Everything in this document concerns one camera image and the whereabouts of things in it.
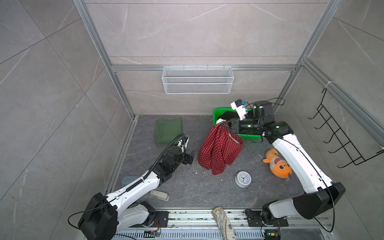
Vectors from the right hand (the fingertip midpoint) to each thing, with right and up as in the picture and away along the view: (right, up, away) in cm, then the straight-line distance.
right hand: (224, 125), depth 69 cm
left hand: (-18, -11, +12) cm, 24 cm away
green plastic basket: (+3, +11, +42) cm, 43 cm away
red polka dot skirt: (+1, -11, +9) cm, 14 cm away
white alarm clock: (+14, -31, +14) cm, 37 cm away
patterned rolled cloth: (0, -47, -1) cm, 47 cm away
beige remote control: (-33, -37, +9) cm, 51 cm away
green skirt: (-35, -4, +42) cm, 55 cm away
